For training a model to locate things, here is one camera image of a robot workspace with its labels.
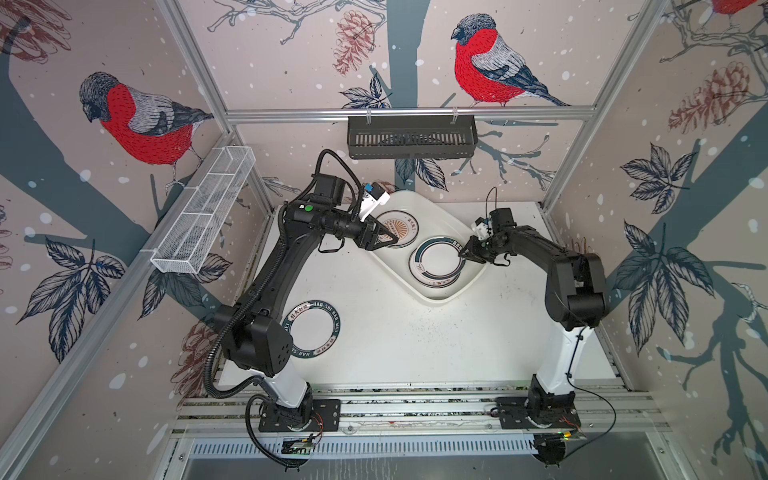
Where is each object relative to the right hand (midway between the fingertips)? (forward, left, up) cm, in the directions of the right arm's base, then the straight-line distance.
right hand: (462, 256), depth 99 cm
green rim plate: (0, +8, -4) cm, 9 cm away
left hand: (-13, +23, +26) cm, 37 cm away
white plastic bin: (+18, +9, -2) cm, 20 cm away
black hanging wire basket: (+36, +16, +23) cm, 45 cm away
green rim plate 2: (-25, +46, -3) cm, 53 cm away
